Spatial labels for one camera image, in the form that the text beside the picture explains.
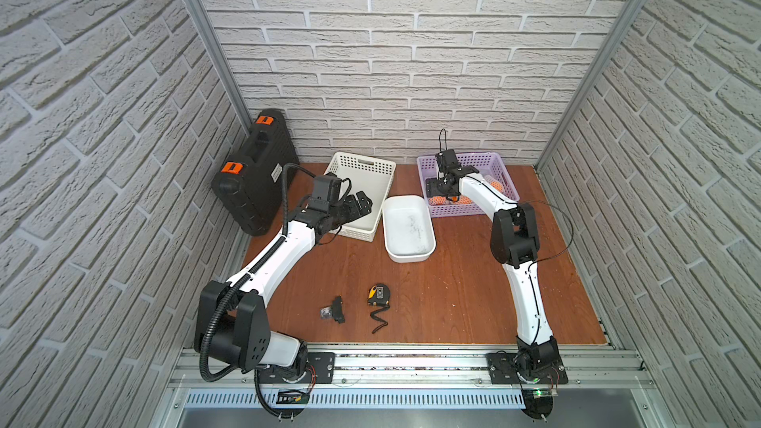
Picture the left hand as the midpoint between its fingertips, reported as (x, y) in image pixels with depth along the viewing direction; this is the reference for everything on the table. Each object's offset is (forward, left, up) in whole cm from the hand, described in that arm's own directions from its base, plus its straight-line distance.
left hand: (368, 202), depth 84 cm
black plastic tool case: (+3, +34, +4) cm, 34 cm away
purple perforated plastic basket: (+28, -49, -14) cm, 58 cm away
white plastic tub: (+1, -14, -19) cm, 23 cm away
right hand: (+18, -27, -14) cm, 35 cm away
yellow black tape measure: (-21, -3, -16) cm, 27 cm away
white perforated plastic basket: (+28, +1, -18) cm, 33 cm away
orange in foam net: (+19, -47, -14) cm, 53 cm away
